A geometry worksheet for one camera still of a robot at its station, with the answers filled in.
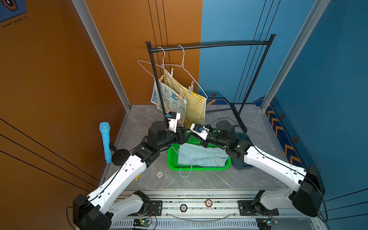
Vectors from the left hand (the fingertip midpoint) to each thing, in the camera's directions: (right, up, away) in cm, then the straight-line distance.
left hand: (191, 128), depth 69 cm
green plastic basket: (-11, -18, +15) cm, 26 cm away
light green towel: (+2, -17, +19) cm, 26 cm away
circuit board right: (+37, -48, +1) cm, 60 cm away
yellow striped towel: (+3, +13, +12) cm, 18 cm away
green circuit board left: (-26, -47, +2) cm, 54 cm away
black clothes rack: (+39, +15, +50) cm, 66 cm away
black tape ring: (-6, -42, +5) cm, 42 cm away
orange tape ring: (+9, -40, +6) cm, 42 cm away
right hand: (+1, -1, +2) cm, 2 cm away
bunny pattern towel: (-11, +15, +18) cm, 26 cm away
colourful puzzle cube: (-31, -30, +12) cm, 45 cm away
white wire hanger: (+1, -23, +18) cm, 29 cm away
